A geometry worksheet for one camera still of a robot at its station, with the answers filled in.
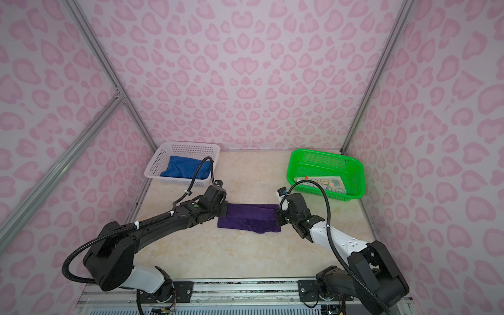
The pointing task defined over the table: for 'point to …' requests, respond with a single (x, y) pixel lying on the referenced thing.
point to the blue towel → (186, 168)
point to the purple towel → (255, 218)
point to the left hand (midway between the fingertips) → (228, 204)
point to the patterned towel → (333, 184)
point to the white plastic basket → (198, 149)
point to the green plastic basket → (303, 164)
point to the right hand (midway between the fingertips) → (275, 207)
